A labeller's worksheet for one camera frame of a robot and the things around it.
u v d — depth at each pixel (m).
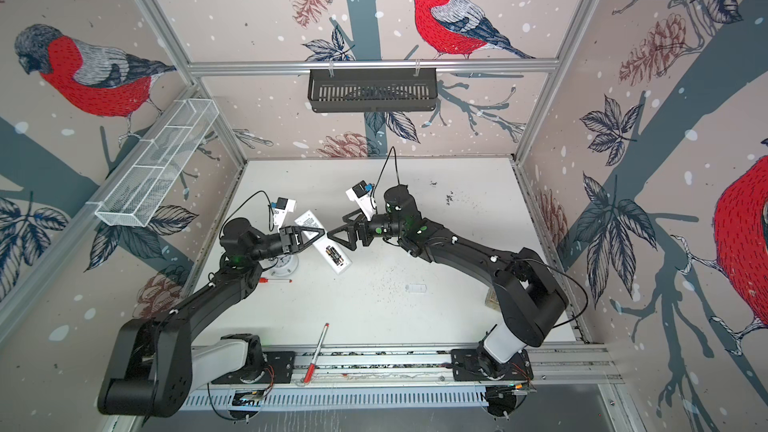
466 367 0.73
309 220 0.74
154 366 0.41
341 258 0.74
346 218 0.78
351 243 0.67
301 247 0.72
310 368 0.73
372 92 1.07
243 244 0.66
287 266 0.88
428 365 0.75
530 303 0.44
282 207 0.74
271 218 0.76
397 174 0.58
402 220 0.63
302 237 0.74
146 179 0.74
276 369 0.73
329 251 0.73
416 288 0.87
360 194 0.68
